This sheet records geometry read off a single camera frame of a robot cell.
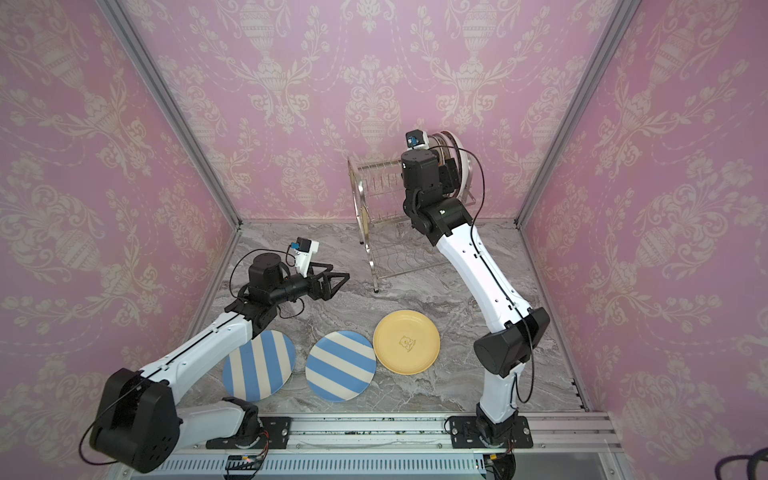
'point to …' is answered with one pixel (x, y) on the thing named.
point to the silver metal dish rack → (390, 242)
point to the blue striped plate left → (261, 367)
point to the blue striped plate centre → (341, 366)
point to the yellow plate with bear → (406, 342)
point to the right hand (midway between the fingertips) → (441, 165)
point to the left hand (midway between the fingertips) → (340, 274)
